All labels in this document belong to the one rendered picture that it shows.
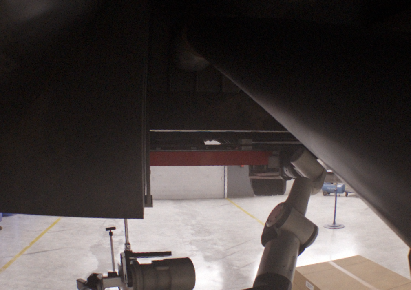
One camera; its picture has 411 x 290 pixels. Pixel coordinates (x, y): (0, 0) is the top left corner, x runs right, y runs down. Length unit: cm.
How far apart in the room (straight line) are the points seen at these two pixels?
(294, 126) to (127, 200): 10
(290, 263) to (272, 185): 162
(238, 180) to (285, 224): 928
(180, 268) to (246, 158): 71
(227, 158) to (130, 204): 103
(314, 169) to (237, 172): 906
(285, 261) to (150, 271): 33
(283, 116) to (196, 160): 101
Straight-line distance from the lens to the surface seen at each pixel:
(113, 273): 131
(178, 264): 59
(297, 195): 94
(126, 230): 126
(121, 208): 19
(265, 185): 237
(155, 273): 58
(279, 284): 73
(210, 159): 119
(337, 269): 330
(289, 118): 18
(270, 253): 79
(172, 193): 988
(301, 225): 85
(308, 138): 16
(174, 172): 981
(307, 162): 103
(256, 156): 124
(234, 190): 1011
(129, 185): 19
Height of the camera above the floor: 168
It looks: 1 degrees up
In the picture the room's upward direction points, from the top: straight up
